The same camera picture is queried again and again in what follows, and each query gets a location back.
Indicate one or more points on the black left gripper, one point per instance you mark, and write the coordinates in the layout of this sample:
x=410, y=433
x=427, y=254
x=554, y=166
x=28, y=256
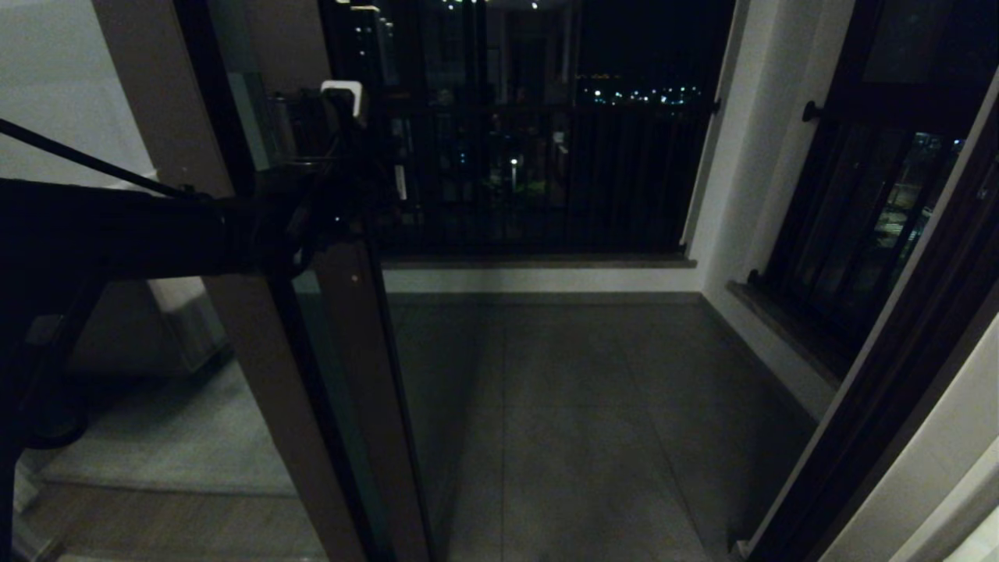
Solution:
x=351, y=203

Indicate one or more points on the brown framed sliding glass door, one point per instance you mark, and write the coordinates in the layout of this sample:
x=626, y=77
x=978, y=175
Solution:
x=367, y=390

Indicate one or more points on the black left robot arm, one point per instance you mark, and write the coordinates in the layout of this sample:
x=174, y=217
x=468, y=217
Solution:
x=117, y=226

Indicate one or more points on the silver cylinder of left wrist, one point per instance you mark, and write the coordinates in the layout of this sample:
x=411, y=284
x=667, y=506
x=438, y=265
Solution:
x=304, y=129

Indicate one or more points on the black metal balcony railing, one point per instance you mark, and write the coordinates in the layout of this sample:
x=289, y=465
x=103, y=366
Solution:
x=546, y=179

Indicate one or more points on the brown framed fixed glass panel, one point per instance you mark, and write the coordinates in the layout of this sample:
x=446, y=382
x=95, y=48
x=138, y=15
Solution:
x=148, y=78

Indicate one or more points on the short stone window sill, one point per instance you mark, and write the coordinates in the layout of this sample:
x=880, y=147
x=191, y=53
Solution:
x=780, y=336

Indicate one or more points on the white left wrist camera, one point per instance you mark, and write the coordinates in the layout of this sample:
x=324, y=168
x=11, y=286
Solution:
x=347, y=94

